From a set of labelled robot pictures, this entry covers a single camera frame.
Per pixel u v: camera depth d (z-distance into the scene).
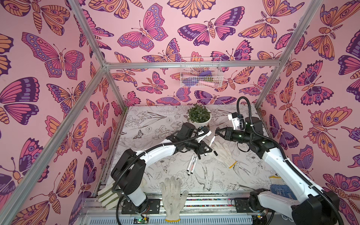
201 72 0.95
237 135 0.66
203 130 0.72
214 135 0.75
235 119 0.69
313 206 0.37
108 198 0.76
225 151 0.94
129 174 0.45
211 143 0.75
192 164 0.88
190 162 0.89
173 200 0.76
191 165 0.87
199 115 0.90
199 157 0.92
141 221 0.72
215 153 0.92
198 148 0.70
